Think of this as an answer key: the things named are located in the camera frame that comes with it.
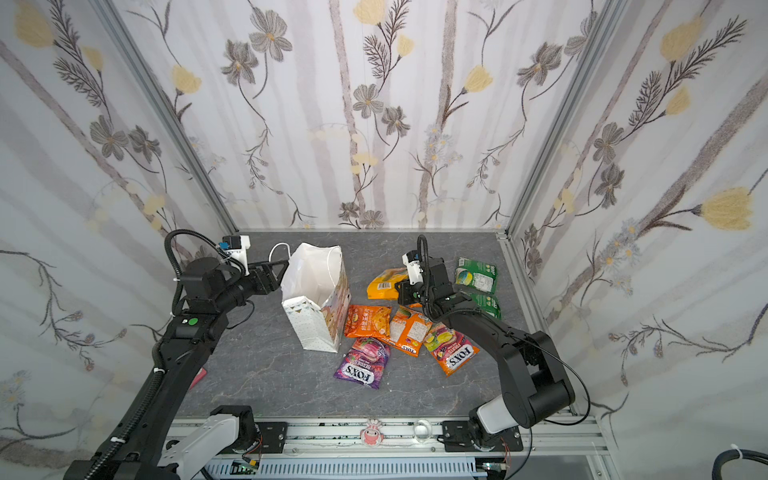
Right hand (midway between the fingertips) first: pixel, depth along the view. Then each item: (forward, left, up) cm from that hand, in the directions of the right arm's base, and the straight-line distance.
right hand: (391, 277), depth 86 cm
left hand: (-3, +30, +13) cm, 32 cm away
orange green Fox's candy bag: (-16, -19, -12) cm, 28 cm away
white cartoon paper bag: (0, +24, -13) cm, 27 cm away
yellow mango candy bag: (0, +2, -5) cm, 5 cm away
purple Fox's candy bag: (-21, +6, -13) cm, 26 cm away
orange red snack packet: (-8, +8, -15) cm, 18 cm away
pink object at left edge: (-34, +33, +18) cm, 50 cm away
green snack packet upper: (+11, -31, -14) cm, 36 cm away
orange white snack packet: (-11, -6, -13) cm, 18 cm away
